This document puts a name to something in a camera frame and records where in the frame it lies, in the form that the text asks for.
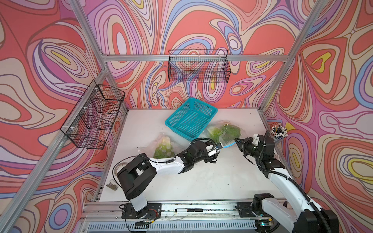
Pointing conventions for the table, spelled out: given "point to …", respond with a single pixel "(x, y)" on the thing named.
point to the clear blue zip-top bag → (219, 123)
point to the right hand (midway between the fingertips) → (234, 141)
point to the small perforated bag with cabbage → (163, 145)
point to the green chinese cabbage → (226, 134)
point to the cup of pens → (278, 133)
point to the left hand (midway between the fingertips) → (217, 147)
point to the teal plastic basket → (191, 119)
